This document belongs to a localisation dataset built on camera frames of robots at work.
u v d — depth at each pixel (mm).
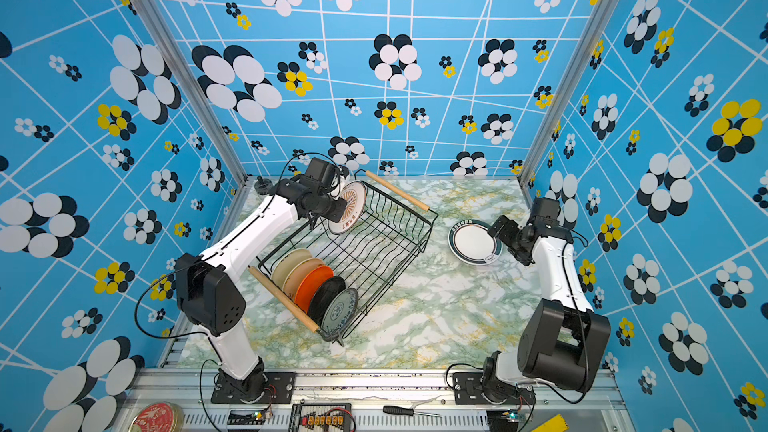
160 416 675
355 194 905
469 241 992
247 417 716
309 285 772
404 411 698
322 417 687
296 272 789
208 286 454
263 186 1044
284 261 806
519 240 712
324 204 682
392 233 1019
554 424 685
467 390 723
